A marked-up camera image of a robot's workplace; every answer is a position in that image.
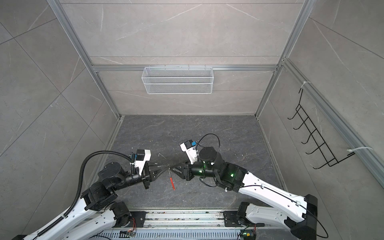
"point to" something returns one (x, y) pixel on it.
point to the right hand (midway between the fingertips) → (173, 167)
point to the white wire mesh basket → (178, 80)
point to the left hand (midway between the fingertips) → (167, 164)
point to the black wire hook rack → (322, 147)
